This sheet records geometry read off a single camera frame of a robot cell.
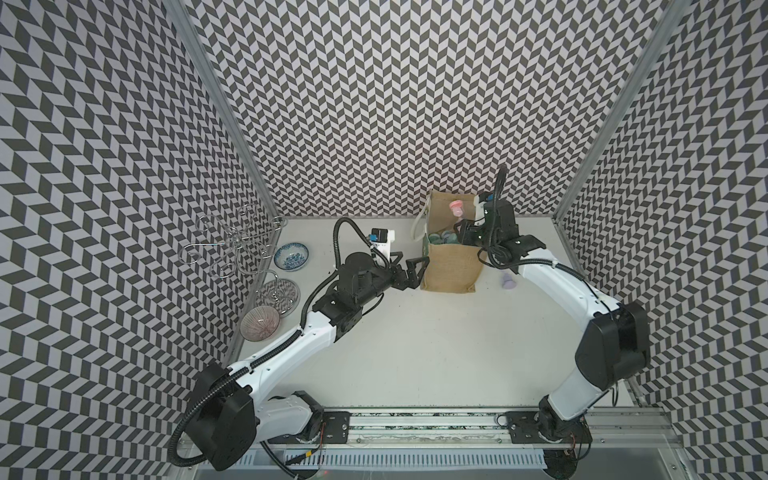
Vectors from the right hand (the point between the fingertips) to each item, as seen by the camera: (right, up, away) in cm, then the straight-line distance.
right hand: (462, 230), depth 86 cm
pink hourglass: (-2, +7, 0) cm, 7 cm away
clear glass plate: (-57, -20, +7) cm, 61 cm away
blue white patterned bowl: (-57, -9, +18) cm, 60 cm away
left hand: (-14, -8, -13) cm, 21 cm away
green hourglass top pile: (-6, -3, +22) cm, 23 cm away
